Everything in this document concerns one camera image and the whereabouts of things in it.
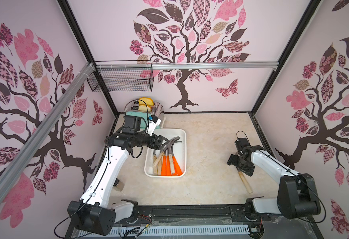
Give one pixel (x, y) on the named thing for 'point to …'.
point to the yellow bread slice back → (147, 101)
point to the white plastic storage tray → (179, 152)
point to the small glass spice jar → (118, 185)
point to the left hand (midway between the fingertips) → (161, 142)
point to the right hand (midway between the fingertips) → (235, 165)
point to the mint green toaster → (132, 109)
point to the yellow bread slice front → (144, 107)
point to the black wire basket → (122, 79)
